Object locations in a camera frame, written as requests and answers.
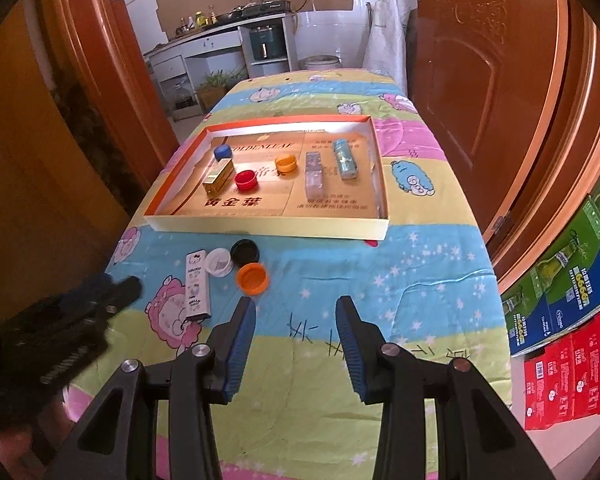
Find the white plastic bucket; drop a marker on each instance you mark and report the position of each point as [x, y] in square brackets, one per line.
[321, 62]

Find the clear plastic lighter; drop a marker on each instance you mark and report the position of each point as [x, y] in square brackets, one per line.
[313, 176]

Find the white kitchen counter cabinet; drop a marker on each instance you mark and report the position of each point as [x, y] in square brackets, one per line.
[178, 67]

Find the black gas stove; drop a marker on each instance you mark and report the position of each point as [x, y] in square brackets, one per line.
[260, 8]

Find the white woven sack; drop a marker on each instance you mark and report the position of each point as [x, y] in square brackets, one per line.
[385, 52]

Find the white cartoon lighter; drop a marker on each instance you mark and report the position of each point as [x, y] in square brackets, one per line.
[197, 295]

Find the brown wooden door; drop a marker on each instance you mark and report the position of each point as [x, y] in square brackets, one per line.
[487, 78]

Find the potted green plant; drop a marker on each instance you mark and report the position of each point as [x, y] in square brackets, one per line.
[216, 85]

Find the green blue beer carton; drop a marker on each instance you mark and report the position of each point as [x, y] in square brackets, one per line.
[561, 288]

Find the red bottle cap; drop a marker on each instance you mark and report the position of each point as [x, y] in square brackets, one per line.
[246, 181]

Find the dark green air fryer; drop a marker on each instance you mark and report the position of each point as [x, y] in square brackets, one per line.
[267, 42]

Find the gold small box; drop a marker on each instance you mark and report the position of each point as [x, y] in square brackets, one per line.
[218, 174]

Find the brown wooden door frame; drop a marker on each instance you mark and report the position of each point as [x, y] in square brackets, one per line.
[93, 43]

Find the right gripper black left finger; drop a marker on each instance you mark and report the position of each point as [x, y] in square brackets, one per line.
[117, 434]

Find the white bottle cap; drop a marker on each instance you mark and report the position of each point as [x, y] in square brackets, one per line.
[218, 263]

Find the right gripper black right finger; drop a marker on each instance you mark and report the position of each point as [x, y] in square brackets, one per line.
[478, 437]

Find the teal lighter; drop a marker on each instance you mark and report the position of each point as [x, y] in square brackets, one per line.
[345, 161]

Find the yellow orange bottle cap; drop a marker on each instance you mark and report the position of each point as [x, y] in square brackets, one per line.
[286, 164]

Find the yellow oil bottle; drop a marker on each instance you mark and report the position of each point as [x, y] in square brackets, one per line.
[201, 20]

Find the black bottle cap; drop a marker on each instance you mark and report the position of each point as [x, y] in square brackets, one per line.
[244, 251]

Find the red carton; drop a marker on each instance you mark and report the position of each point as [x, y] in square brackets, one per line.
[563, 383]

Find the orange rimmed cardboard tray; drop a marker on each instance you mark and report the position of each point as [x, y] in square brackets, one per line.
[354, 209]

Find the blue bottle cap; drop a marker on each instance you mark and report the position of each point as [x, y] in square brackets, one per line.
[222, 151]

